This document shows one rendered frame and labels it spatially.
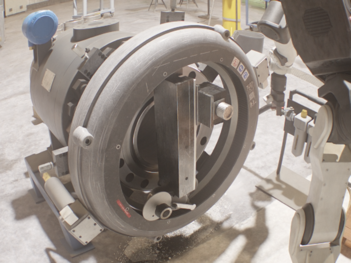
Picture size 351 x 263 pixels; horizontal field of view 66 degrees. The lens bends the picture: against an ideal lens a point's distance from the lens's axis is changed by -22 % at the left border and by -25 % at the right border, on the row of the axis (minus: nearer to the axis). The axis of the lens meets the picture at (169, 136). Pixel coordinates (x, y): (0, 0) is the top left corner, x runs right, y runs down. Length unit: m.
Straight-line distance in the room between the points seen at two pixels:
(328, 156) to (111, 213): 0.66
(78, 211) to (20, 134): 1.69
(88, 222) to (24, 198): 0.97
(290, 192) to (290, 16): 1.23
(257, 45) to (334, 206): 2.94
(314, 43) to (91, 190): 0.72
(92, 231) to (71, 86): 0.50
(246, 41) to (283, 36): 2.65
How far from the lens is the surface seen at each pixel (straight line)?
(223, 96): 0.95
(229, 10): 4.61
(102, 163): 0.86
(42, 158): 1.72
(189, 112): 0.95
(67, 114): 1.18
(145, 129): 1.36
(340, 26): 0.81
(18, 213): 1.82
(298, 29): 0.86
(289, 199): 1.83
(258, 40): 3.72
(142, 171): 1.14
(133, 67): 0.82
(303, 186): 1.96
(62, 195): 1.10
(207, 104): 0.92
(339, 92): 0.81
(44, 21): 1.42
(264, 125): 2.53
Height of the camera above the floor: 1.15
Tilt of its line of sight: 30 degrees down
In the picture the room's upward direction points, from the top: straight up
